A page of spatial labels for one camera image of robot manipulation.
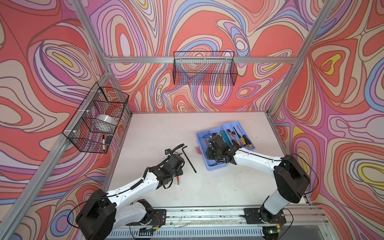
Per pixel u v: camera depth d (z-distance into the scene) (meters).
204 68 0.96
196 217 0.75
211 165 0.86
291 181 0.44
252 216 0.73
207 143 0.71
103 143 0.72
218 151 0.68
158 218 0.72
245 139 0.90
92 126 0.73
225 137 0.94
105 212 0.40
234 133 0.93
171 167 0.64
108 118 0.74
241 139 0.89
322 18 0.72
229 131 0.93
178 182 0.80
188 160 0.93
